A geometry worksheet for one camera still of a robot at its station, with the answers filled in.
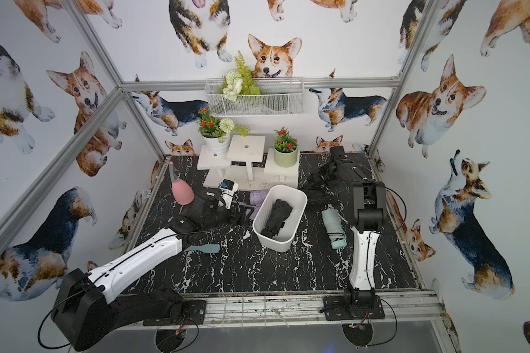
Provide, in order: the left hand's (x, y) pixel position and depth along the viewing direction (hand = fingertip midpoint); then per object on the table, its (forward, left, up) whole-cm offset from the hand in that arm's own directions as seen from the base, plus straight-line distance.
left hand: (247, 202), depth 80 cm
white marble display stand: (+24, +2, -6) cm, 25 cm away
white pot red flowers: (+27, +13, +11) cm, 32 cm away
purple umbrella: (+11, -1, -14) cm, 18 cm away
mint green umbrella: (-3, -35, -17) cm, 40 cm away
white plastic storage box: (+7, -19, -10) cm, 23 cm away
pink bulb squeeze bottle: (+13, +31, -12) cm, 36 cm away
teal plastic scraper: (-10, +16, -17) cm, 25 cm away
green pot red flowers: (+19, -15, +8) cm, 25 cm away
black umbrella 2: (+14, -33, -3) cm, 36 cm away
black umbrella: (+4, -12, -16) cm, 20 cm away
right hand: (+24, -30, -12) cm, 40 cm away
